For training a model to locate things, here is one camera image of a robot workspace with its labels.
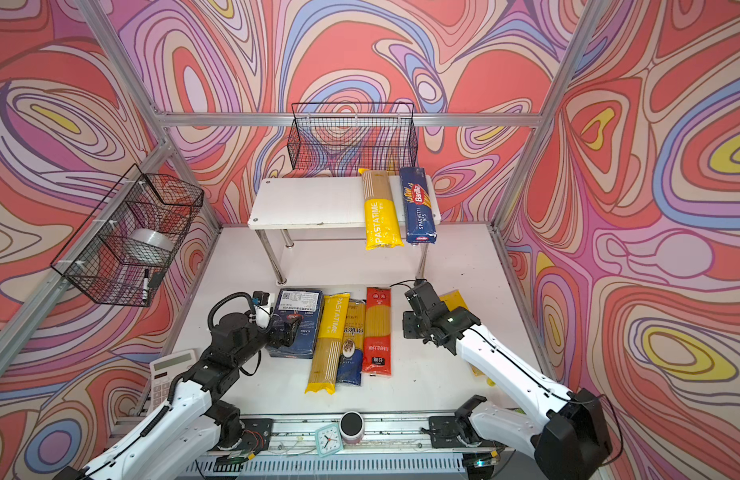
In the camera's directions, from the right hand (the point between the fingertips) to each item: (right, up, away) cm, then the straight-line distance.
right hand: (415, 330), depth 81 cm
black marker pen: (-67, +12, -9) cm, 69 cm away
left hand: (-35, +4, 0) cm, 35 cm away
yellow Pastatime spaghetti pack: (-24, +3, +10) cm, 26 cm away
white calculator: (-71, -12, +1) cm, 72 cm away
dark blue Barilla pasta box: (-31, +6, +8) cm, 33 cm away
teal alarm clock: (-22, -24, -10) cm, 34 cm away
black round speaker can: (-17, -20, -10) cm, 28 cm away
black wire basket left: (-72, +22, -9) cm, 76 cm away
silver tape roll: (-67, +25, -8) cm, 72 cm away
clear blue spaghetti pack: (-18, -11, +1) cm, 21 cm away
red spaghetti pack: (-10, -7, +3) cm, 13 cm away
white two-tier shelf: (-36, +29, +37) cm, 59 cm away
